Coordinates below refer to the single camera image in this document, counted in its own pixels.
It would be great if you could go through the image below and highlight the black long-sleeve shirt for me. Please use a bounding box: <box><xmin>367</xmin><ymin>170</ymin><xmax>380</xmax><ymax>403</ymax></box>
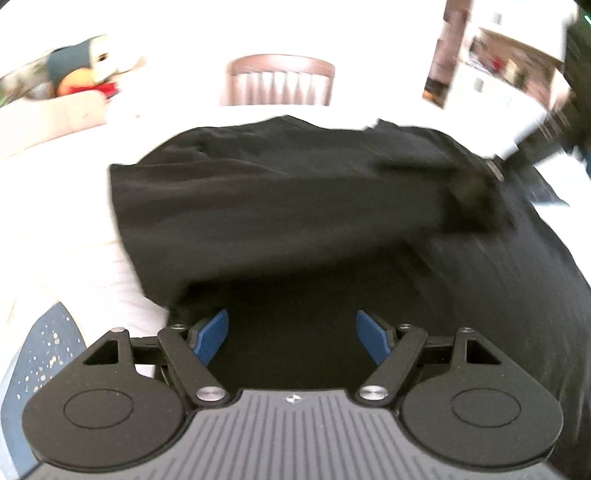
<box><xmin>109</xmin><ymin>117</ymin><xmax>590</xmax><ymax>479</ymax></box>

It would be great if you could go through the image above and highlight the blue speckled storage bag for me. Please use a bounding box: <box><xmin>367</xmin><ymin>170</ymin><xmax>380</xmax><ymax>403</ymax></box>
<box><xmin>1</xmin><ymin>303</ymin><xmax>86</xmax><ymax>479</ymax></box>

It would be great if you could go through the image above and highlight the brown wooden chair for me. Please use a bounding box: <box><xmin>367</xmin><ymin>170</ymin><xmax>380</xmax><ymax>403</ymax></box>
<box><xmin>226</xmin><ymin>54</ymin><xmax>335</xmax><ymax>106</ymax></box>

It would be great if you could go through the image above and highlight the teal orange plush toy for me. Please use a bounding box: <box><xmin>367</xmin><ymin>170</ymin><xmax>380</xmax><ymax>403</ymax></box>
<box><xmin>47</xmin><ymin>34</ymin><xmax>142</xmax><ymax>97</ymax></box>

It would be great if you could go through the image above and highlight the wooden wall shelf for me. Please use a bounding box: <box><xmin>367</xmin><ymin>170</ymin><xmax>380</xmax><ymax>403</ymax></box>
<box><xmin>469</xmin><ymin>29</ymin><xmax>571</xmax><ymax>109</ymax></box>

